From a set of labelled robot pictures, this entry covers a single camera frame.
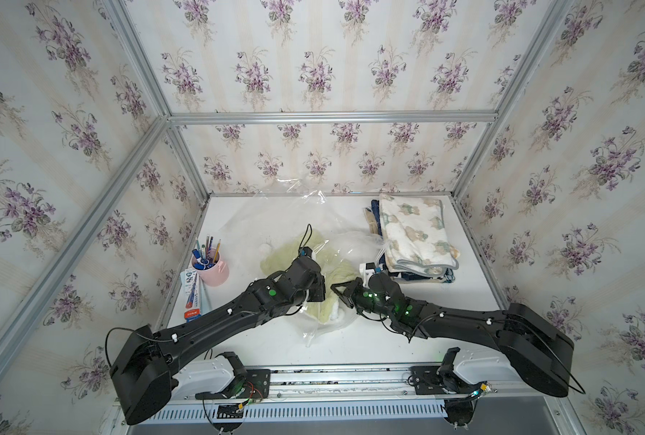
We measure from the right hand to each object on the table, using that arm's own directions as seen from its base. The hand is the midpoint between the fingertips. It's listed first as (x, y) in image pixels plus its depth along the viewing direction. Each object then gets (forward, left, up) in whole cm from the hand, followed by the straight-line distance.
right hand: (333, 289), depth 77 cm
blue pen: (+10, +43, -3) cm, 44 cm away
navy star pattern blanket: (+9, -38, -8) cm, 40 cm away
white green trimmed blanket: (+21, -29, -3) cm, 36 cm away
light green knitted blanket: (+4, 0, +4) cm, 5 cm away
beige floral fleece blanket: (+33, -16, -11) cm, 39 cm away
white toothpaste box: (+6, +48, -8) cm, 49 cm away
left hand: (+1, +2, -1) cm, 2 cm away
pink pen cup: (+7, +39, -6) cm, 40 cm away
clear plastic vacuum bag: (+32, +23, -12) cm, 41 cm away
